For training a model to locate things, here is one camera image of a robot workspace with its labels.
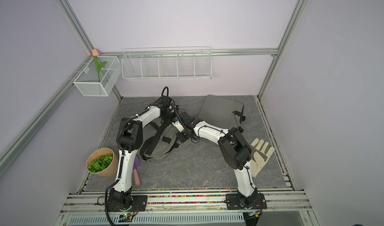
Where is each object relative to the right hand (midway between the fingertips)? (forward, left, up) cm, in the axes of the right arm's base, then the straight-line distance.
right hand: (180, 135), depth 93 cm
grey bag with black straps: (-3, +13, 0) cm, 13 cm away
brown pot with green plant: (-19, +37, +7) cm, 42 cm away
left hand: (+13, 0, -1) cm, 13 cm away
